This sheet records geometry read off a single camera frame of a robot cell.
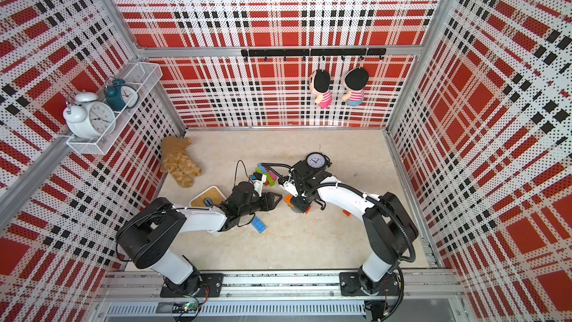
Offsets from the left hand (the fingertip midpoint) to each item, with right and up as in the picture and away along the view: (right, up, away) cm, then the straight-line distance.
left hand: (281, 196), depth 90 cm
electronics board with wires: (-29, -31, -19) cm, 46 cm away
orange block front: (+3, -1, -1) cm, 3 cm away
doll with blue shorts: (+32, +49, +5) cm, 59 cm away
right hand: (+9, -2, -2) cm, 10 cm away
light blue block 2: (-10, +11, +12) cm, 19 cm away
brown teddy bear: (-46, +14, +6) cm, 49 cm away
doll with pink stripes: (+16, +47, +4) cm, 50 cm away
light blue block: (-8, -11, -4) cm, 14 cm away
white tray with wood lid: (-29, +1, +1) cm, 29 cm away
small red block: (+27, -7, 0) cm, 28 cm away
